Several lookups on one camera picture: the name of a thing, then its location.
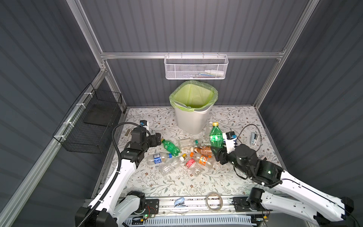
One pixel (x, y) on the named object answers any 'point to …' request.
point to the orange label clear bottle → (206, 161)
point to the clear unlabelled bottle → (169, 167)
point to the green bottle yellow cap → (216, 139)
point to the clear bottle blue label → (155, 158)
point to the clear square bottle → (187, 143)
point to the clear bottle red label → (192, 164)
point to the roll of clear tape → (221, 203)
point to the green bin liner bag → (191, 95)
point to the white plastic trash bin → (194, 122)
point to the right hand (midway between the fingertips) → (216, 147)
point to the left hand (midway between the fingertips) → (153, 135)
